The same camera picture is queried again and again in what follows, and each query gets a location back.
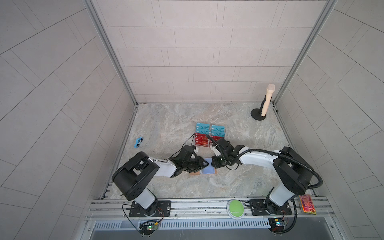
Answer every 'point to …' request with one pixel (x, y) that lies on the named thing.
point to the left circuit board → (147, 229)
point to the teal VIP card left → (204, 128)
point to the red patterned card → (307, 204)
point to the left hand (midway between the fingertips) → (211, 165)
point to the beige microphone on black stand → (260, 114)
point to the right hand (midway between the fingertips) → (210, 166)
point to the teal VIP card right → (218, 131)
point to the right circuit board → (276, 225)
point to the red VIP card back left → (201, 136)
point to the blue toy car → (138, 141)
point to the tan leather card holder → (197, 173)
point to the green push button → (235, 209)
